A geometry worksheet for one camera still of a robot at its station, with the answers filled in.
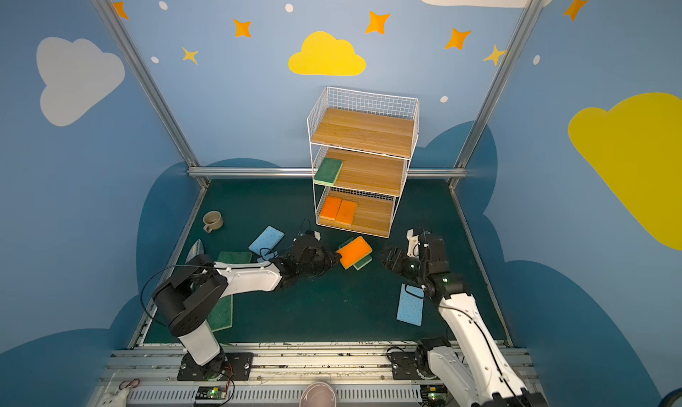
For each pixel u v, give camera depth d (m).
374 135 0.79
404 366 0.75
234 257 0.93
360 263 0.92
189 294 0.49
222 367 0.68
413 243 0.73
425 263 0.60
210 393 0.71
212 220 1.04
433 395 0.72
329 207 1.10
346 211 1.08
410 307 0.84
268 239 1.01
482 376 0.41
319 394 0.70
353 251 0.92
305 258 0.71
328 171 0.90
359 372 0.75
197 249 0.97
